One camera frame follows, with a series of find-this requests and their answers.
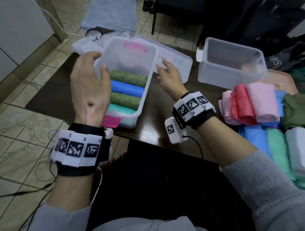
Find person's right hand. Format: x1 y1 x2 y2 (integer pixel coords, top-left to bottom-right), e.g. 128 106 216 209
156 59 189 102

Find person's left hand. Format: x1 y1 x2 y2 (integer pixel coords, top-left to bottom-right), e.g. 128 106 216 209
70 51 112 128

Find clear lid pink handle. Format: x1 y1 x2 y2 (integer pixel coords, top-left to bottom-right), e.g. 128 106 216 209
133 35 193 84

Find olive green bag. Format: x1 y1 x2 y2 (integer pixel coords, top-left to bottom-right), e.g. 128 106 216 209
109 69 148 88
281 93 305 130
110 91 141 110

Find translucent zipper bag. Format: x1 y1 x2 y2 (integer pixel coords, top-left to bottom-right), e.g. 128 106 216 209
71 28 134 56

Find large clear storage bin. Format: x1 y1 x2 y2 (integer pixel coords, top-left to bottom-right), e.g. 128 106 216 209
93 37 158 129

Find small clear plastic bin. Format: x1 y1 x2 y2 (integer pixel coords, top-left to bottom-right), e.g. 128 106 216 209
196 37 268 90

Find pink plastic bag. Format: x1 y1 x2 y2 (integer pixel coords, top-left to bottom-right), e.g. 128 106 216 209
218 90 241 126
247 82 281 123

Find red plastic bag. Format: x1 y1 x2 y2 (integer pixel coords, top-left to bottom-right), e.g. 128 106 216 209
230 84 258 126

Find white bag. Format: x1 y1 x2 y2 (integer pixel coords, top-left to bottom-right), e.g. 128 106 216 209
285 127 305 178

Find person's right forearm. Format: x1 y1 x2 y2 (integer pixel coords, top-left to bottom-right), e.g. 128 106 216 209
198 116 305 231

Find person's left forearm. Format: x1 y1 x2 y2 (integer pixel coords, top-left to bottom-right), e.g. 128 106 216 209
28 175 103 231

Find person's black trousers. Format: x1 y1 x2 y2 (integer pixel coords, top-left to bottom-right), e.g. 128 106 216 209
87 139 257 231

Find black right wristband with markers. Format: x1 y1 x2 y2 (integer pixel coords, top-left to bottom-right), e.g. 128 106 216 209
172 91 217 130

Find black wristband with markers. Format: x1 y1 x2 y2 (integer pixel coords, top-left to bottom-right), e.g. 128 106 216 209
50 123 112 176
172 91 217 130

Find black chair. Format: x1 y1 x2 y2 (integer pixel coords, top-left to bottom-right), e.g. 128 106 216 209
151 0 208 36

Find black left wristband with markers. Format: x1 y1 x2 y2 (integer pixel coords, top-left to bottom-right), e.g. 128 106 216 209
50 123 112 176

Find pair of black shoes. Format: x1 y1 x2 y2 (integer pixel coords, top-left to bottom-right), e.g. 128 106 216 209
142 0 155 14

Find blue-grey floor mat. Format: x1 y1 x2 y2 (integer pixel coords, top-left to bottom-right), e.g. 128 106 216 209
80 0 138 33

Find white cabinet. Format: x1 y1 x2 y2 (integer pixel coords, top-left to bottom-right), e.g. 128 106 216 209
0 0 55 83

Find dark patterned bag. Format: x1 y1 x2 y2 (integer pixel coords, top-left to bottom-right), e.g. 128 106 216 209
264 42 305 72

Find black right camera cable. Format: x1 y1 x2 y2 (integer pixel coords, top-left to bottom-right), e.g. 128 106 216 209
182 135 204 160

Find white cable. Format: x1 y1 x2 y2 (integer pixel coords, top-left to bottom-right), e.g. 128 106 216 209
31 0 134 40

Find tangled dark floor cables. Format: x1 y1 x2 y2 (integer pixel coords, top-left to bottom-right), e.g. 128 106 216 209
0 128 60 231

